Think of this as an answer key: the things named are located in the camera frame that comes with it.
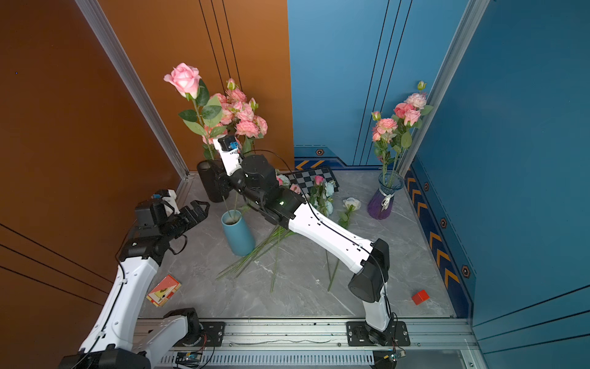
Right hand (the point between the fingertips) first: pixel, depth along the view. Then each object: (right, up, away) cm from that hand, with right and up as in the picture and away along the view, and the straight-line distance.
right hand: (213, 158), depth 61 cm
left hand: (-11, -14, +17) cm, 24 cm away
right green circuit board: (+52, -59, +9) cm, 80 cm away
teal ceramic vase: (+1, -24, +20) cm, 31 cm away
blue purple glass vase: (+55, -14, +31) cm, 65 cm away
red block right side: (+63, -44, +15) cm, 78 cm away
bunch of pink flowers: (+32, -10, +39) cm, 52 cm away
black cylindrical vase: (-15, -1, +34) cm, 37 cm away
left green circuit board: (-11, -61, +10) cm, 63 cm away
